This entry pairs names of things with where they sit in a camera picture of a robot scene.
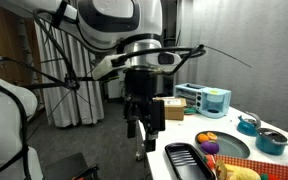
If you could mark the brown wooden door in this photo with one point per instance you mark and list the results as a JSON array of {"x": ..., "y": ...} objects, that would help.
[{"x": 4, "y": 43}]

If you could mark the large red plush toy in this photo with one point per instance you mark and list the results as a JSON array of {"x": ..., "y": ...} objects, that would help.
[{"x": 270, "y": 177}]

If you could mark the gray round plate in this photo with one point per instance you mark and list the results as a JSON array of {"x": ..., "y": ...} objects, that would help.
[{"x": 232, "y": 146}]

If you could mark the teal bowl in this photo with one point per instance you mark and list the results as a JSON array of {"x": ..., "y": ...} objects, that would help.
[{"x": 269, "y": 145}]

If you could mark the orange toy vegetable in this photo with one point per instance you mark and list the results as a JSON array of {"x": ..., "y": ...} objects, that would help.
[{"x": 210, "y": 162}]

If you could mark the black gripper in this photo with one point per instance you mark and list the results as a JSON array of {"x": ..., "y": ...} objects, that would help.
[{"x": 140, "y": 86}]

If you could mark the whole orange toy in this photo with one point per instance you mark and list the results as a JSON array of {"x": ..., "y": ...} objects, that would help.
[{"x": 202, "y": 138}]

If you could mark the red checked basket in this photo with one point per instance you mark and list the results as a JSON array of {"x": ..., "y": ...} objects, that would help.
[{"x": 267, "y": 166}]

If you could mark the small green toy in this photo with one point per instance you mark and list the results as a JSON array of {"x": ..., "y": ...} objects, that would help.
[{"x": 190, "y": 111}]

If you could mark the teal toy kettle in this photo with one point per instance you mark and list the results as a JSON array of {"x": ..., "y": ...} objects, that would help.
[{"x": 247, "y": 126}]

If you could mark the kiwi slice plush toy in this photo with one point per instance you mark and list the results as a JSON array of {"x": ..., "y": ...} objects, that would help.
[{"x": 220, "y": 170}]

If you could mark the cardboard box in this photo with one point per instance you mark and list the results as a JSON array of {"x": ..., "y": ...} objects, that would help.
[{"x": 174, "y": 111}]

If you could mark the purple plush toy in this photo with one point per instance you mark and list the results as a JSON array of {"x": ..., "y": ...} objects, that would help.
[{"x": 210, "y": 147}]

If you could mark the white pleated curtain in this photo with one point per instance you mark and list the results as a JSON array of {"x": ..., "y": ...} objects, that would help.
[{"x": 67, "y": 110}]

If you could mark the black tripod stand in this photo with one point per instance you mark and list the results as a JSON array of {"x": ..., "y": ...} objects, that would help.
[{"x": 84, "y": 79}]

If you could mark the table leg with caster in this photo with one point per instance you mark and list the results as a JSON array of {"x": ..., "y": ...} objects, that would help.
[{"x": 139, "y": 146}]

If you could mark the orange half toy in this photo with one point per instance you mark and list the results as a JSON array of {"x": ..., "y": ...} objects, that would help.
[{"x": 212, "y": 135}]

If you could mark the black plastic tray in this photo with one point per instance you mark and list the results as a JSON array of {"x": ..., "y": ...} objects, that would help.
[{"x": 187, "y": 166}]

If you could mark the black flat box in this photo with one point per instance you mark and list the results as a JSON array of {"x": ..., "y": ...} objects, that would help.
[{"x": 64, "y": 166}]

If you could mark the blue toy oven coffee maker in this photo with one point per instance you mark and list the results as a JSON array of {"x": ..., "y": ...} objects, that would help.
[{"x": 217, "y": 100}]

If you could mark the yellow plush toy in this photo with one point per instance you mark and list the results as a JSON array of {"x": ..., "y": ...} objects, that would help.
[{"x": 244, "y": 173}]

